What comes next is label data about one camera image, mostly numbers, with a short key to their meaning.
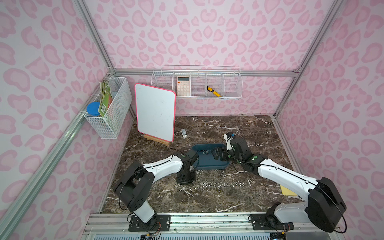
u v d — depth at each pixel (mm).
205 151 977
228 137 749
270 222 649
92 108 673
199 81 985
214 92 977
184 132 1064
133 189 446
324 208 400
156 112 1202
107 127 728
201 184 858
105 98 719
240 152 627
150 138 1016
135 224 720
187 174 734
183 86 949
